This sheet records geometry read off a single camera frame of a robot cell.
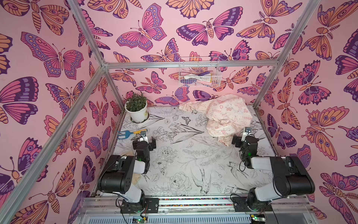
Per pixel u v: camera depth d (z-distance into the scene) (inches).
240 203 28.7
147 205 28.7
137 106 39.2
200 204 29.5
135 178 32.6
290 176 17.7
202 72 37.9
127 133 40.9
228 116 40.6
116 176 17.9
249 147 28.2
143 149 30.6
